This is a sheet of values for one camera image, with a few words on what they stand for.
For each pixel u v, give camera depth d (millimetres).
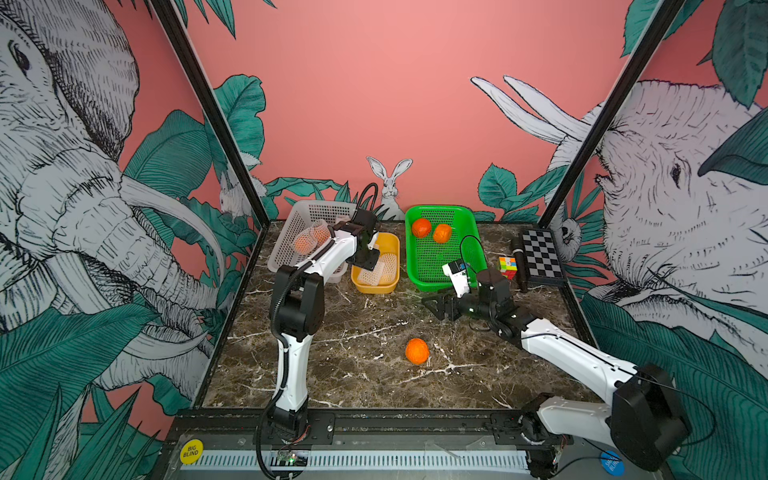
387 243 1136
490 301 628
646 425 419
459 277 720
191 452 701
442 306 714
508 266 1016
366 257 882
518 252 1086
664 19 701
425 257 1113
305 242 1041
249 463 700
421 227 1110
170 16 699
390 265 1010
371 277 956
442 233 1097
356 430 747
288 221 1074
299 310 550
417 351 817
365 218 817
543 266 1039
